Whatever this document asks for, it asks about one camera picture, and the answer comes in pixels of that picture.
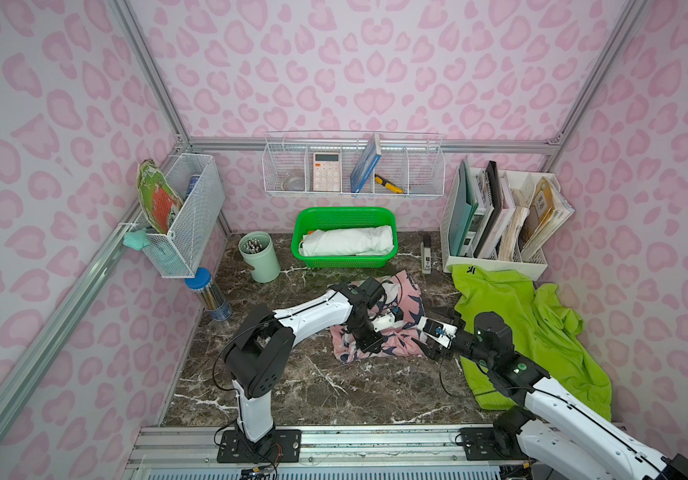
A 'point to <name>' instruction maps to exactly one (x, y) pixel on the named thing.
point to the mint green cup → (257, 248)
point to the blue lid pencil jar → (209, 294)
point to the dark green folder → (464, 209)
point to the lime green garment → (543, 325)
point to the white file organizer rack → (499, 221)
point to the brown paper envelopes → (551, 211)
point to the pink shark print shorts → (400, 292)
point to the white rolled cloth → (354, 241)
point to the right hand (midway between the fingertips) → (423, 319)
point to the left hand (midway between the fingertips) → (376, 341)
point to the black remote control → (425, 251)
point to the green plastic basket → (311, 218)
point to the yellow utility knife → (387, 184)
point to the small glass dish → (293, 184)
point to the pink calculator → (326, 171)
